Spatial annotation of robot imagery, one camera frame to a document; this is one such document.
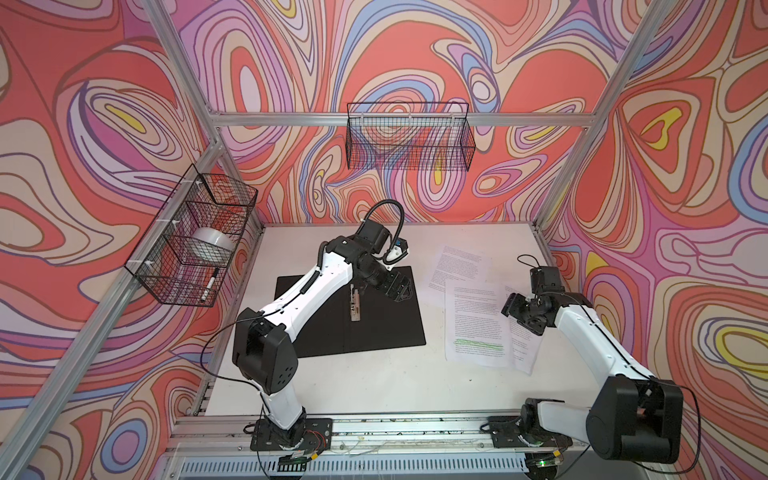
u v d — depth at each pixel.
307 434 0.73
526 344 0.89
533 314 0.71
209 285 0.72
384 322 0.93
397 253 0.73
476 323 0.93
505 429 0.74
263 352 0.44
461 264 1.08
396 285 0.71
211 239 0.73
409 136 0.96
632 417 0.41
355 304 0.96
